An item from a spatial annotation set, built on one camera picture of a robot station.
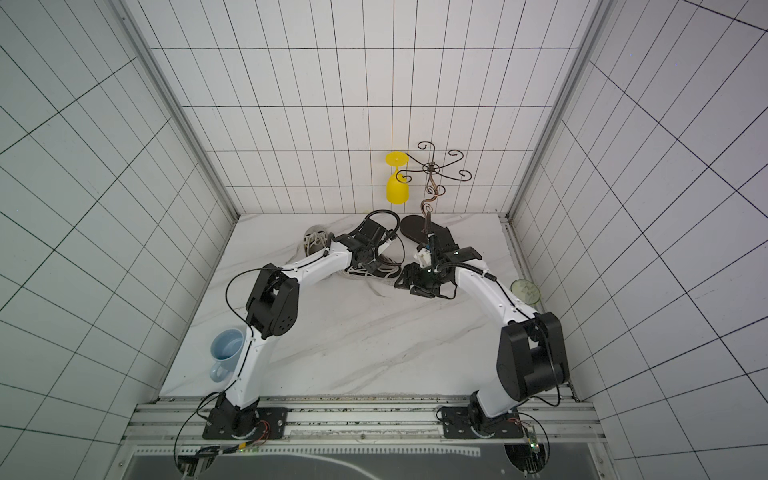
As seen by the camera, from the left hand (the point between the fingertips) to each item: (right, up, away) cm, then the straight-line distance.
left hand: (368, 258), depth 100 cm
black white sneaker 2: (+5, -2, -9) cm, 10 cm away
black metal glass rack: (+20, +28, -10) cm, 36 cm away
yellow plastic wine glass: (+10, +24, -3) cm, 26 cm away
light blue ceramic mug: (-40, -25, -16) cm, 50 cm away
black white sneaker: (-18, +7, 0) cm, 20 cm away
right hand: (+12, -5, -16) cm, 20 cm away
